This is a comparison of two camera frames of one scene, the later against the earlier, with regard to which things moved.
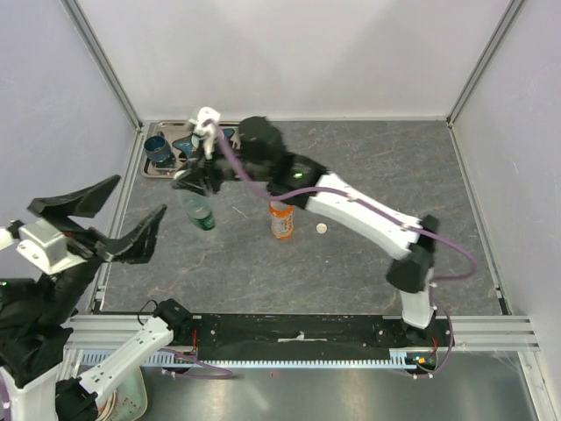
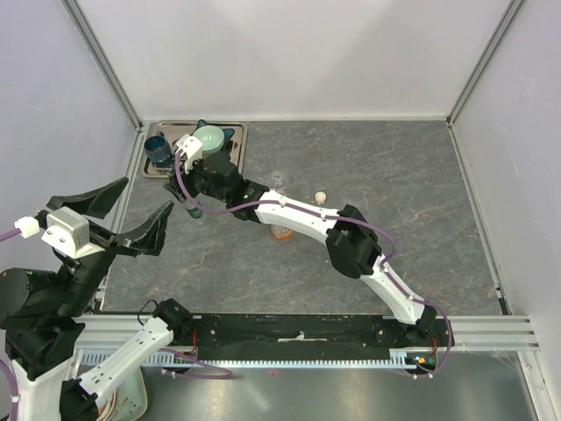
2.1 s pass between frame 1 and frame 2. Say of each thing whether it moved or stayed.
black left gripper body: moved
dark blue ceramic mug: stayed
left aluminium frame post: stayed
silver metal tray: stayed
